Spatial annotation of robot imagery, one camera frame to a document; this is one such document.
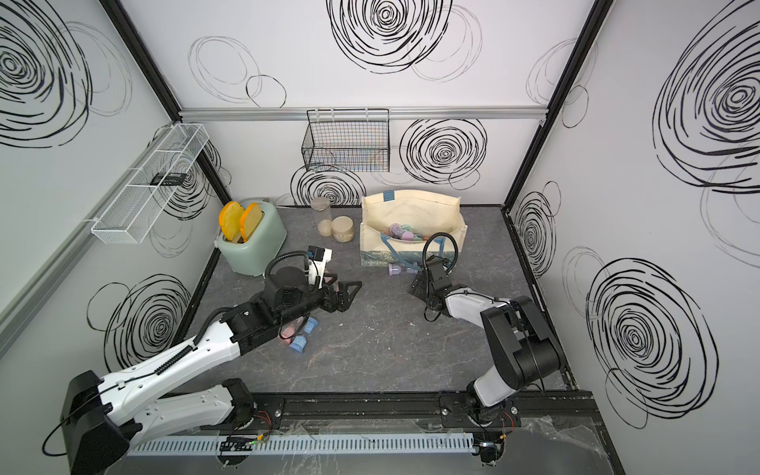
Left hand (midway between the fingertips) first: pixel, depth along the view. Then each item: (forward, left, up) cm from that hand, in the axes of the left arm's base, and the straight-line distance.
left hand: (350, 281), depth 72 cm
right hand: (+10, -21, -21) cm, 31 cm away
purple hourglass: (+27, -15, -12) cm, 33 cm away
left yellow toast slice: (+22, +39, -3) cm, 45 cm away
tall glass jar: (+34, +15, -14) cm, 40 cm away
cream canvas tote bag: (+32, -22, -8) cm, 40 cm away
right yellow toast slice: (+22, +33, -3) cm, 40 cm away
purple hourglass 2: (+17, -13, -20) cm, 29 cm away
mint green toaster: (+15, +32, -12) cm, 38 cm away
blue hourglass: (-8, +15, -20) cm, 27 cm away
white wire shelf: (+12, +55, +10) cm, 57 cm away
